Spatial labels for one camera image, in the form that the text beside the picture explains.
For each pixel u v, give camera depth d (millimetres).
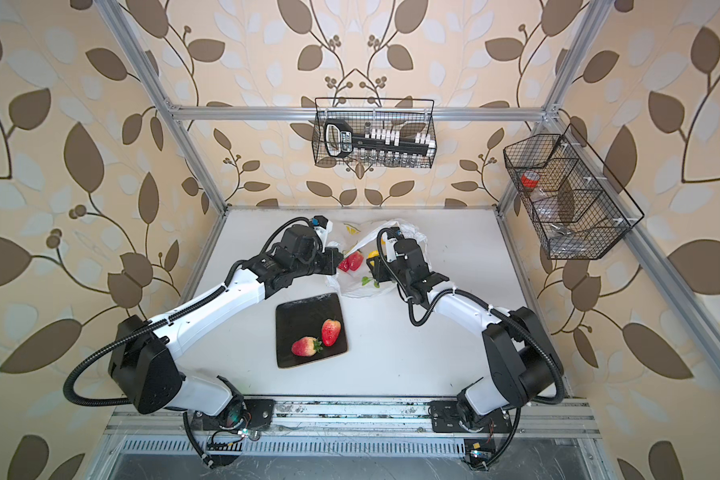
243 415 731
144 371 417
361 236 1050
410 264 663
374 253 845
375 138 826
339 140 845
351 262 987
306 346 818
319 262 696
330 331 841
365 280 826
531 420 746
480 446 719
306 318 894
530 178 869
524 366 433
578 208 733
